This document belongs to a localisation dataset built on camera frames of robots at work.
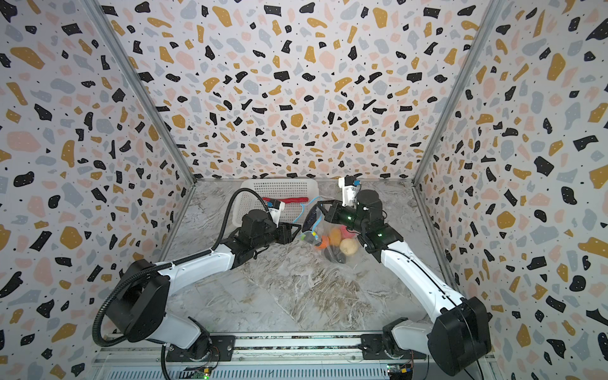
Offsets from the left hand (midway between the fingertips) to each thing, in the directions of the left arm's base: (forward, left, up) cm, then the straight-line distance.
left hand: (297, 222), depth 83 cm
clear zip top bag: (-10, -21, -16) cm, 28 cm away
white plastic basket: (+35, +12, -21) cm, 43 cm away
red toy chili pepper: (+25, +7, -18) cm, 32 cm away
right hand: (-1, -6, +14) cm, 15 cm away
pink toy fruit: (+5, -19, -17) cm, 26 cm away
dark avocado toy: (-8, -13, -9) cm, 18 cm away
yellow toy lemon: (+3, -15, -16) cm, 22 cm away
